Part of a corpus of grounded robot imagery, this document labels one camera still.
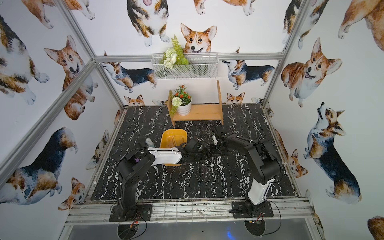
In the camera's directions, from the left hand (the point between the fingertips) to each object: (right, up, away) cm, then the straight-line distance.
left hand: (211, 151), depth 92 cm
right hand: (+4, 0, +3) cm, 5 cm away
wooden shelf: (-7, +25, +16) cm, 30 cm away
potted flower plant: (-19, +31, +4) cm, 36 cm away
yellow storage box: (-26, +7, +11) cm, 29 cm away
